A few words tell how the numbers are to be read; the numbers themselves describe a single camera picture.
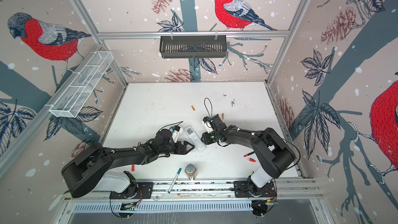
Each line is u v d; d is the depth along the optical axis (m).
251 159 0.83
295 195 0.72
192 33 0.97
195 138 0.90
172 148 0.74
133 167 0.81
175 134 0.79
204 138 0.80
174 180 0.76
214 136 0.78
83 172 0.43
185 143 0.76
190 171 0.70
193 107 1.07
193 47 1.07
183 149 0.75
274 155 0.45
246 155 0.85
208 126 0.81
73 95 0.73
